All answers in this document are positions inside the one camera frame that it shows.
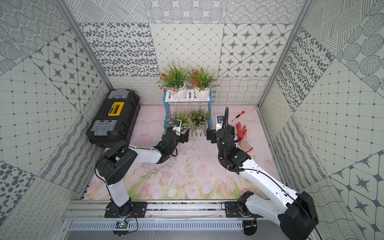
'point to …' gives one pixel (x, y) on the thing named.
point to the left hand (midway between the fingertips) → (187, 128)
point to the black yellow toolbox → (112, 125)
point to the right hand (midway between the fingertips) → (219, 127)
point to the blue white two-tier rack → (199, 134)
